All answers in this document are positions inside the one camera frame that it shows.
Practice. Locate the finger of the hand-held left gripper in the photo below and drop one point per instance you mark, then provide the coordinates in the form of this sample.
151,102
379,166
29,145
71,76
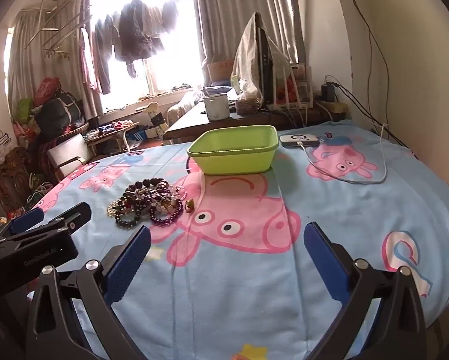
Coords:
69,219
25,218

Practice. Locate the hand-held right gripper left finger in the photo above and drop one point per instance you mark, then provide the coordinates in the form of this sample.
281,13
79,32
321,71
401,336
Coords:
129,262

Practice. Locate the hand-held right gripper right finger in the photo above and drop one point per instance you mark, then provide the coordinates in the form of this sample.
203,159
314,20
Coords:
324,262

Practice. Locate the green plastic basin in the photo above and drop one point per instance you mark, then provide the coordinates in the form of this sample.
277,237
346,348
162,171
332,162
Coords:
232,161

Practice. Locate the white chair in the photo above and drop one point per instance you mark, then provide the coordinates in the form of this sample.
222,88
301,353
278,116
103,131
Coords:
65,148

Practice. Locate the white plastic bag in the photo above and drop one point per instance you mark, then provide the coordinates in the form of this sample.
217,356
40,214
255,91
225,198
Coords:
1,146

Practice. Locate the blue cartoon pig blanket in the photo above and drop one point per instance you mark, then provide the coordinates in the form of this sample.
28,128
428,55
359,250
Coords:
247,288

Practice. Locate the small yellow green pendant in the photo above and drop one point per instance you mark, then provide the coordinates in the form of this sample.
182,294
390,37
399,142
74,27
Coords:
190,204

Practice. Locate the low wooden table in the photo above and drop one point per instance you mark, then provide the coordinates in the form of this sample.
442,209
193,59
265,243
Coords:
112,133

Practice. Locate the dark duffel bag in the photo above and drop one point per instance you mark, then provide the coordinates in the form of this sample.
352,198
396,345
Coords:
59,110

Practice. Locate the green bag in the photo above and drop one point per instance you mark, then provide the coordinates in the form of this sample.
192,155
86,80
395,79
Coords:
23,108

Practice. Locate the blue shoe box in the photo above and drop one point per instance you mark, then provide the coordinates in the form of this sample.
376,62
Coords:
144,134

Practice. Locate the white power bank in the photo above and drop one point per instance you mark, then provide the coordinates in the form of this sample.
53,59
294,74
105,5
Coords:
295,139

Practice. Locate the red bag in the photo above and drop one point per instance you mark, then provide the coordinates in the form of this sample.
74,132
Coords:
48,90

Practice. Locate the yellow cap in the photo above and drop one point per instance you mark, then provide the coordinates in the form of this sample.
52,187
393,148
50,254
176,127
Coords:
153,105

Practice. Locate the dark wooden desk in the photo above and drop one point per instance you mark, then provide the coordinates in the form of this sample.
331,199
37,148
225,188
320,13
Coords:
189,123

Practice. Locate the grey window curtain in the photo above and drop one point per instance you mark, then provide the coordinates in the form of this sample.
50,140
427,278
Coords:
25,63
228,15

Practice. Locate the beige power strip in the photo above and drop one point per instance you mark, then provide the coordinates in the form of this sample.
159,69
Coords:
333,107

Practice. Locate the pink hanging garment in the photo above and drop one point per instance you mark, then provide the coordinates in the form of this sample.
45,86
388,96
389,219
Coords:
86,60

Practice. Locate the white cloth cover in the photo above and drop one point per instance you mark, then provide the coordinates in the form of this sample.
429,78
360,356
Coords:
183,107

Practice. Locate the grey hanging shirt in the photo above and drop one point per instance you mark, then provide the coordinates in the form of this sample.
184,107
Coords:
104,52

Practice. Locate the black power adapter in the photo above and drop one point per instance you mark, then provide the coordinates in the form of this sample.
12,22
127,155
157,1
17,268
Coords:
327,92

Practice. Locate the brown woven basket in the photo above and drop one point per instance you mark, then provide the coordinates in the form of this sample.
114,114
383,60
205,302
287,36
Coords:
247,107

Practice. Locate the white enamel mug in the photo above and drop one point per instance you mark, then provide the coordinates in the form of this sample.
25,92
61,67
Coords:
217,108

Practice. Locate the dark hanging jacket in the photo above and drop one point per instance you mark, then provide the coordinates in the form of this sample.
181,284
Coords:
134,33

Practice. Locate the metal drying rack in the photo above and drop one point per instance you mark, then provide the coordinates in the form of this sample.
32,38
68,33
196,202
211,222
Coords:
65,22

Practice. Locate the black monitor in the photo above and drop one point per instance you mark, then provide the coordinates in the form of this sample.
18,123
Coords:
265,63

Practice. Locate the cardboard box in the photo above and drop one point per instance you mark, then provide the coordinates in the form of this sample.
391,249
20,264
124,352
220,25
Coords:
220,70

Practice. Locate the clear plastic bag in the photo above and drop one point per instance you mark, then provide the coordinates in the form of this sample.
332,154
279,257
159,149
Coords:
247,60

